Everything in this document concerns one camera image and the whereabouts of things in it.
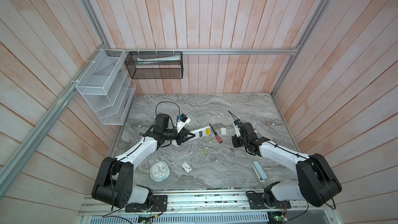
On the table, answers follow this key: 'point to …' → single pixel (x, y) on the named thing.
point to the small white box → (186, 167)
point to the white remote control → (200, 132)
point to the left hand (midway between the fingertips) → (192, 137)
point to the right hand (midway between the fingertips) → (235, 136)
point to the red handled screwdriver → (216, 135)
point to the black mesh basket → (155, 65)
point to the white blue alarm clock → (159, 171)
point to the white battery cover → (223, 131)
